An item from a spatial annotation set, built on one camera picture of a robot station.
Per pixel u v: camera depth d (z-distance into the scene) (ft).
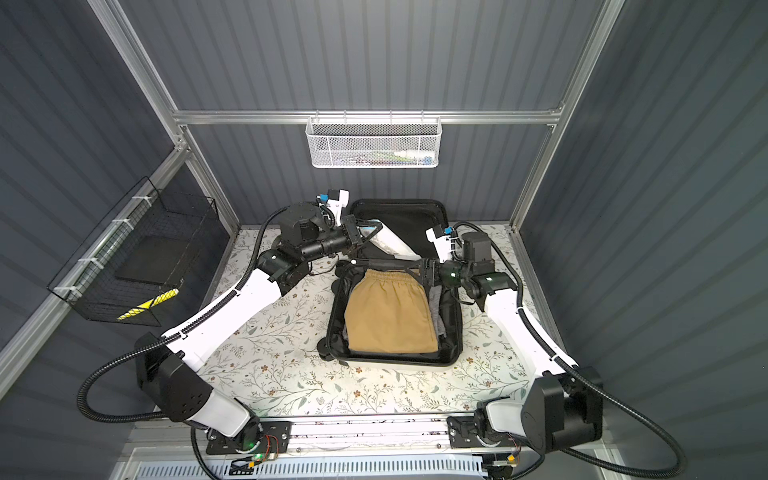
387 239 2.33
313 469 2.53
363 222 2.19
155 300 2.28
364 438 2.47
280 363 2.84
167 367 1.35
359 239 2.13
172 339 1.40
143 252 2.42
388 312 2.77
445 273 2.28
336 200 2.14
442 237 2.28
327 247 2.00
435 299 2.98
